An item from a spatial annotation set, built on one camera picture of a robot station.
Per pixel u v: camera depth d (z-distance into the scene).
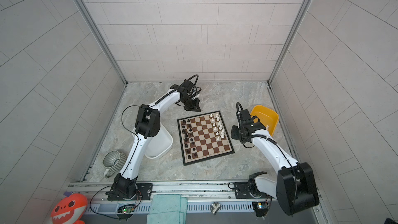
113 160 0.79
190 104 0.89
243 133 0.62
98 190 0.71
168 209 0.67
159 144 0.83
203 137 0.87
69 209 0.60
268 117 0.96
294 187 0.38
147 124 0.63
